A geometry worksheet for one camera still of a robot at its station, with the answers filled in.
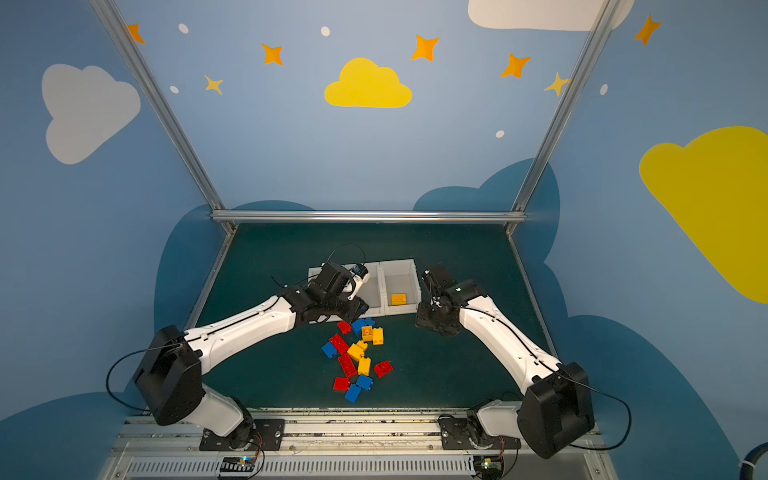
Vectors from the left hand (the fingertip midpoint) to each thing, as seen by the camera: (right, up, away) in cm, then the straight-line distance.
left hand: (361, 299), depth 85 cm
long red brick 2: (-4, -19, 0) cm, 20 cm away
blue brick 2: (+1, -23, -2) cm, 23 cm away
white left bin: (-18, +7, +14) cm, 23 cm away
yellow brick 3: (+1, -19, -1) cm, 19 cm away
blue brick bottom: (-2, -25, -4) cm, 25 cm away
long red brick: (-7, -14, +4) cm, 16 cm away
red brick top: (-5, -10, +6) cm, 13 cm away
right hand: (+19, -5, -3) cm, 20 cm away
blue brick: (-10, -16, +4) cm, 19 cm away
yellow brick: (+11, -2, +14) cm, 18 cm away
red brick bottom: (-5, -24, -2) cm, 24 cm away
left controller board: (-30, -39, -12) cm, 51 cm away
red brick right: (+6, -20, 0) cm, 21 cm away
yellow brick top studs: (+2, -11, +4) cm, 11 cm away
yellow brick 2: (-2, -15, +2) cm, 16 cm away
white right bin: (+13, +2, +19) cm, 23 cm away
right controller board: (+33, -40, -11) cm, 53 cm away
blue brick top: (-2, -9, +6) cm, 11 cm away
